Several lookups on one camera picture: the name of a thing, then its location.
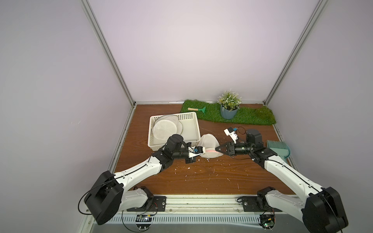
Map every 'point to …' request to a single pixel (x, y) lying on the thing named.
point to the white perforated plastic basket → (191, 131)
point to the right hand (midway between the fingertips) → (217, 148)
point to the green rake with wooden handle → (203, 109)
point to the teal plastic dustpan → (281, 148)
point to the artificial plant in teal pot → (229, 102)
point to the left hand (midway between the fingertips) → (203, 151)
